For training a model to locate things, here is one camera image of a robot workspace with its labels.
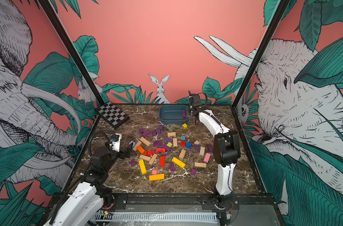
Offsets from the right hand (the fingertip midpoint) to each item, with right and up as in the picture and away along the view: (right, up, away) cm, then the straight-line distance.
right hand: (191, 107), depth 96 cm
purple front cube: (-38, -36, -10) cm, 53 cm away
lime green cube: (-15, -26, -1) cm, 30 cm away
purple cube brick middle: (-24, -17, +6) cm, 30 cm away
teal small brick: (-5, -22, +4) cm, 23 cm away
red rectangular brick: (-19, -35, -8) cm, 41 cm away
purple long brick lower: (-17, -28, -1) cm, 33 cm away
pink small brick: (-24, -40, -13) cm, 48 cm away
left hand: (-40, -20, -16) cm, 47 cm away
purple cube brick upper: (-23, -14, +11) cm, 29 cm away
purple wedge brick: (-23, -25, -1) cm, 34 cm away
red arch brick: (-21, -28, -6) cm, 35 cm away
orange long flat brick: (-22, -43, -14) cm, 50 cm away
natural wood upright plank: (-37, -25, -1) cm, 45 cm away
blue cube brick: (-2, -26, -2) cm, 26 cm away
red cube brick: (-6, -25, -1) cm, 26 cm away
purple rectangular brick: (-33, -19, +6) cm, 38 cm away
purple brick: (-4, -5, +17) cm, 19 cm away
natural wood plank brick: (-11, -25, +1) cm, 27 cm away
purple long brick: (-16, -23, +2) cm, 28 cm away
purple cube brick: (-37, -17, +8) cm, 41 cm away
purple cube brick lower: (-27, -19, +5) cm, 33 cm away
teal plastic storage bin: (-13, -4, +18) cm, 23 cm away
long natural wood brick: (-33, -24, +2) cm, 41 cm away
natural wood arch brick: (-14, -19, +5) cm, 24 cm away
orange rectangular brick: (-34, -29, -4) cm, 44 cm away
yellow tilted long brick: (-9, -36, -8) cm, 38 cm away
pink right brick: (+10, -33, -6) cm, 35 cm away
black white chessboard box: (-61, -5, +14) cm, 63 cm away
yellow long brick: (-31, -38, -10) cm, 50 cm away
